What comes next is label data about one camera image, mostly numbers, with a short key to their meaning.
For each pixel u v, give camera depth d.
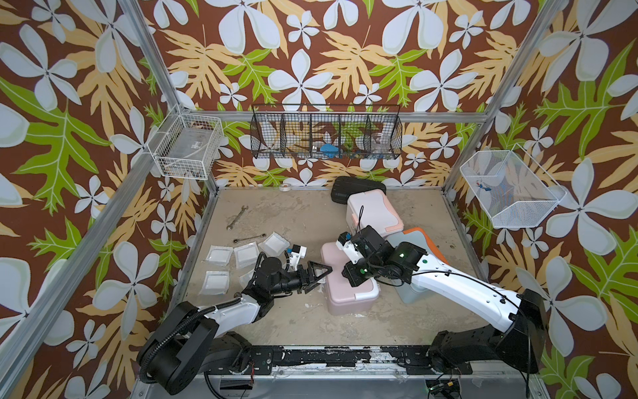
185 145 0.86
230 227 1.06
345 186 1.16
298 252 0.77
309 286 0.69
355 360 0.75
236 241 1.01
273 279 0.64
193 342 0.43
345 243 0.68
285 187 1.23
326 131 0.99
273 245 0.99
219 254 0.98
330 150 0.93
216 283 0.91
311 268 0.70
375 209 0.94
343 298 0.72
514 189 0.82
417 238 0.86
